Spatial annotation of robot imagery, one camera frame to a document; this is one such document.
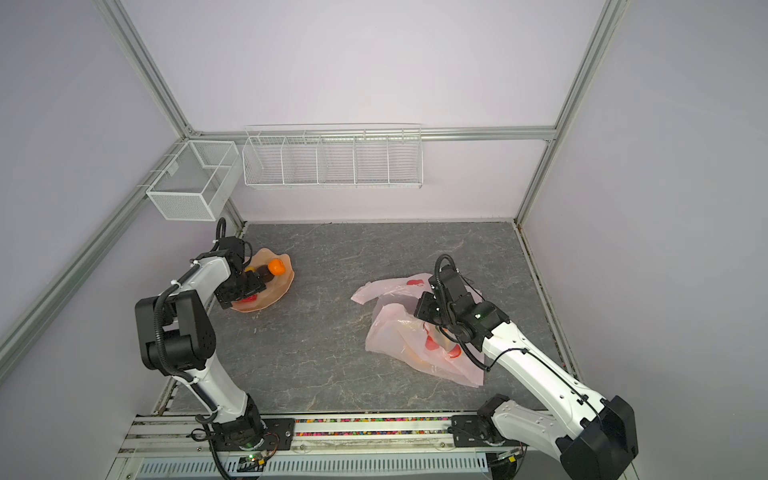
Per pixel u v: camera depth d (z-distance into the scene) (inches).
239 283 29.8
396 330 29.7
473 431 28.8
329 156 39.5
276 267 39.0
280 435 28.9
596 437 14.8
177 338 19.4
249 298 34.2
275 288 39.9
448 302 22.6
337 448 28.5
